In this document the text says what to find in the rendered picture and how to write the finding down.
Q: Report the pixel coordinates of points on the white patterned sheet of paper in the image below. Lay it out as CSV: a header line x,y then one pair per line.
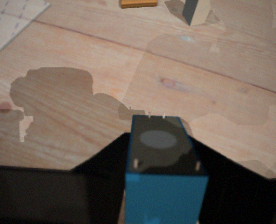
x,y
16,16

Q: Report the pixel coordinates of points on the blue rectangular block with black mark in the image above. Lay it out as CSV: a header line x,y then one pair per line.
x,y
165,179

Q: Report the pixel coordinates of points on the cream block with dark side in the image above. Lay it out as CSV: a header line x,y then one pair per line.
x,y
195,12

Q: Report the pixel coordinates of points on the orange flat bar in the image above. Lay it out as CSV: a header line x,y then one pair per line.
x,y
138,3

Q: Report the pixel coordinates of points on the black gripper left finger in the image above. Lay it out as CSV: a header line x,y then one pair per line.
x,y
66,195

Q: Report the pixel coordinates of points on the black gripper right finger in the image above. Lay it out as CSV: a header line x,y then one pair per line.
x,y
234,194

